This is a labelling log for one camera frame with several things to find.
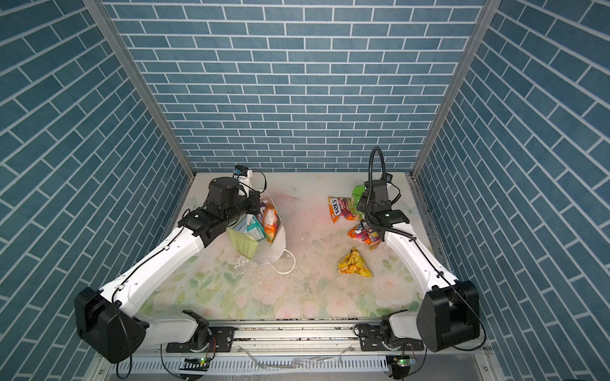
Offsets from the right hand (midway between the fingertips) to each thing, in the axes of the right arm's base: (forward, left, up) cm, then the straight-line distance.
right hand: (368, 194), depth 84 cm
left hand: (-7, +37, +6) cm, 38 cm away
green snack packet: (+5, +3, -5) cm, 8 cm away
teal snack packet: (-9, +43, -13) cm, 46 cm away
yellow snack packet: (-19, +3, -18) cm, 26 cm away
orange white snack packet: (-8, +36, -9) cm, 38 cm away
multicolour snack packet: (-6, -1, -17) cm, 18 cm away
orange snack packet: (+6, +9, -17) cm, 20 cm away
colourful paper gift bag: (-22, +31, -8) cm, 39 cm away
